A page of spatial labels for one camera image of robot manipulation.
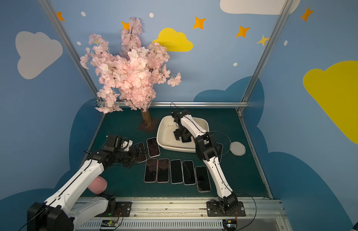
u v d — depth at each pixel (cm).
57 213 38
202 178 89
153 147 98
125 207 75
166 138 102
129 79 64
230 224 72
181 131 91
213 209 74
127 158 71
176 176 85
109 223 72
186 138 112
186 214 74
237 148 99
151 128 108
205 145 66
